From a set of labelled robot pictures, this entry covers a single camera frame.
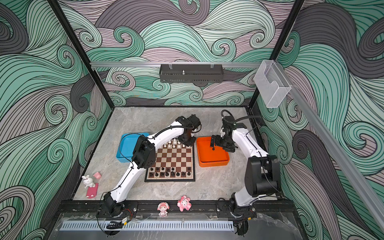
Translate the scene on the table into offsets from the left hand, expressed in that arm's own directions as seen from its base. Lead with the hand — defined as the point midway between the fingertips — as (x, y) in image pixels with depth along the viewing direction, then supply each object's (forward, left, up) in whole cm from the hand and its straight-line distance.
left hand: (190, 144), depth 95 cm
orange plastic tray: (-8, -11, -3) cm, 14 cm away
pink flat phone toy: (-29, +52, -3) cm, 60 cm away
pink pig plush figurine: (-34, +2, +1) cm, 34 cm away
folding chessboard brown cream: (-11, +9, -3) cm, 15 cm away
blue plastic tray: (+1, +42, -4) cm, 42 cm away
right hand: (-5, -17, +6) cm, 19 cm away
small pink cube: (-20, +53, -3) cm, 57 cm away
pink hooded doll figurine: (-36, +13, 0) cm, 38 cm away
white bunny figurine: (-26, +53, +3) cm, 59 cm away
